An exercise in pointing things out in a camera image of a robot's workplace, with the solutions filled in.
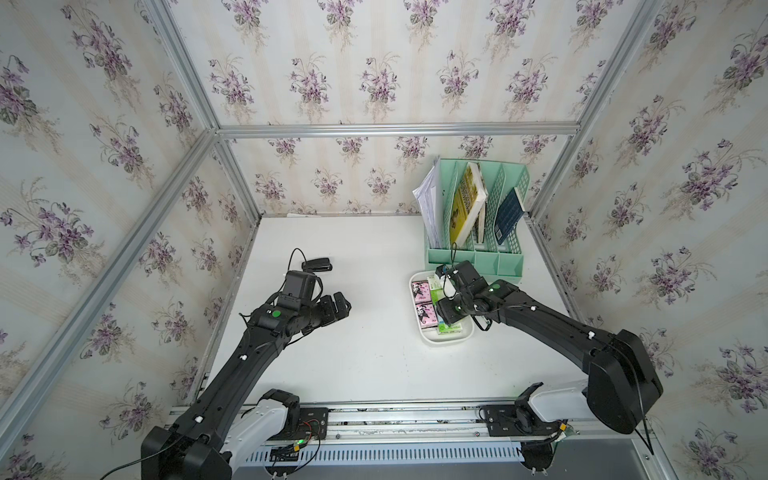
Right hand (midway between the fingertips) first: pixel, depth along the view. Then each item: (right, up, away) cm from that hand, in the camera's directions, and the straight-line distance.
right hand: (449, 306), depth 86 cm
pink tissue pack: (-8, +3, +6) cm, 10 cm away
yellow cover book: (+9, +33, +7) cm, 35 cm away
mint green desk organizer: (+16, +14, +14) cm, 25 cm away
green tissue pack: (-2, -7, +1) cm, 7 cm away
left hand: (-30, 0, -7) cm, 31 cm away
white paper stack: (-5, +33, +3) cm, 34 cm away
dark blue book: (+25, +28, +19) cm, 43 cm away
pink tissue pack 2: (-6, -3, 0) cm, 7 cm away
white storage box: (+4, -8, -1) cm, 9 cm away
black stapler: (-43, +11, +16) cm, 47 cm away
